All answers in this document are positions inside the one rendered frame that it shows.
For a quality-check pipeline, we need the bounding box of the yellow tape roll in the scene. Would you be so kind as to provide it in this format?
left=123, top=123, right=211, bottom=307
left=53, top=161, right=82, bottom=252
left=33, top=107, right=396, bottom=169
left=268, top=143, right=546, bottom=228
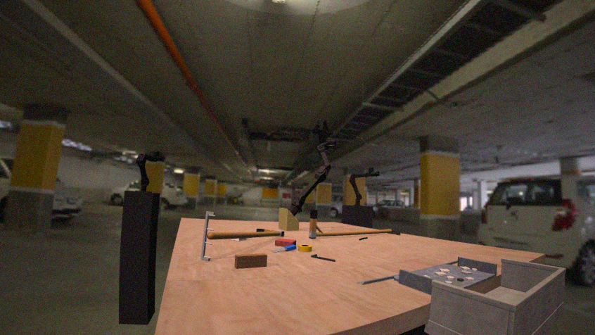
left=298, top=244, right=312, bottom=252

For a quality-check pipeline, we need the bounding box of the red flat block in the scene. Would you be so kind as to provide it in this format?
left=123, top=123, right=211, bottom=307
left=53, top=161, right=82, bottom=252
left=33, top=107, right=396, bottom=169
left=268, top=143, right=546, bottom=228
left=275, top=239, right=296, bottom=247

